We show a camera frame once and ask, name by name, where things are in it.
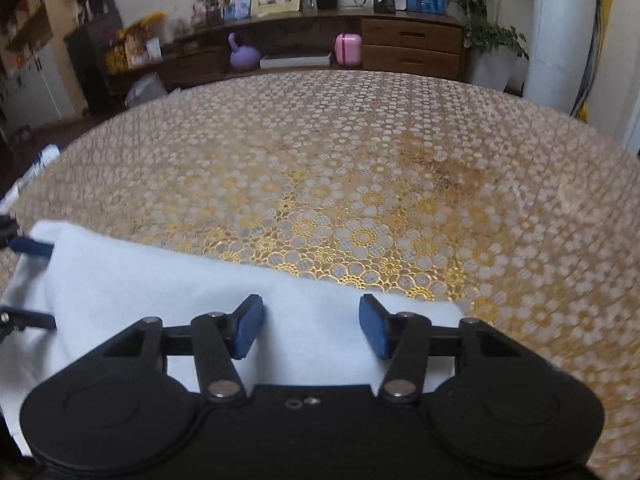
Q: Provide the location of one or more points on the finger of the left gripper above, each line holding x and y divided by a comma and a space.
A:
16, 320
11, 237

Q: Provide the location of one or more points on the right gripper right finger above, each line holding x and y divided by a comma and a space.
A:
404, 340

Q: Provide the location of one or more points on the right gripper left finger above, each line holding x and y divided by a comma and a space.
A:
218, 339

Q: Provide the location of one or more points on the white daydream sweatshirt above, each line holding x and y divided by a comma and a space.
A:
96, 286

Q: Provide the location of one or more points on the banana print fabric basket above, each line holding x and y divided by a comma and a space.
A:
43, 159

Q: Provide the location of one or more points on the white cupboard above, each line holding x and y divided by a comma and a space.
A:
35, 95

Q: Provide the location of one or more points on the gold floral tablecloth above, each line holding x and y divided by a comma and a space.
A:
522, 216

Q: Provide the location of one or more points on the dark side cabinet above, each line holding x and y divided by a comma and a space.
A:
87, 46

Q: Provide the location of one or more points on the translucent plastic bag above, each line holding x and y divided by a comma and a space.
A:
146, 89

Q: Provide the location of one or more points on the yellow snack box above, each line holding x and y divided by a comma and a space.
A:
137, 45

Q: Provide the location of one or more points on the purple gourd toy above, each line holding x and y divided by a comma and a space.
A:
243, 58

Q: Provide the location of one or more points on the white flat box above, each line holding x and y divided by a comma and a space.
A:
283, 61

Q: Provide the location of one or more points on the wooden tv cabinet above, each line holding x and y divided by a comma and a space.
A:
403, 42

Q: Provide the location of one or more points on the pink case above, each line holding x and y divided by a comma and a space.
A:
348, 49

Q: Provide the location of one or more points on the green leafy plant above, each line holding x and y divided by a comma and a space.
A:
494, 47

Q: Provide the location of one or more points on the white cylindrical appliance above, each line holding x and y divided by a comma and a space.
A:
560, 51

